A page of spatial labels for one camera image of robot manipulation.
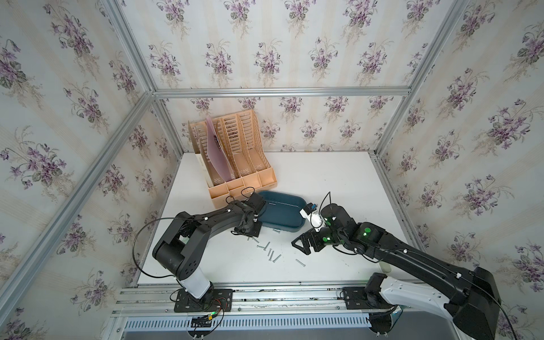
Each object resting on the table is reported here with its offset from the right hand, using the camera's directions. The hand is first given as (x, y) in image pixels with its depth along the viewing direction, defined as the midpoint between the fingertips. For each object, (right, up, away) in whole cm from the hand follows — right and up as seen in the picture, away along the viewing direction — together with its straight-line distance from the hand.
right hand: (302, 239), depth 74 cm
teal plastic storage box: (-7, +5, +22) cm, 23 cm away
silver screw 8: (-11, -10, +10) cm, 18 cm away
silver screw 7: (-9, -11, +9) cm, 17 cm away
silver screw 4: (-14, -8, +12) cm, 20 cm away
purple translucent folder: (-35, +32, +13) cm, 49 cm away
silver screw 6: (-12, -8, +12) cm, 19 cm away
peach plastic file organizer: (-23, +28, +43) cm, 56 cm away
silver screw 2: (0, -12, +8) cm, 14 cm away
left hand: (-18, -3, +16) cm, 24 cm away
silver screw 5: (-17, -7, +12) cm, 22 cm away
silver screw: (-9, -2, +16) cm, 19 cm away
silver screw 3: (-18, -5, +14) cm, 23 cm away
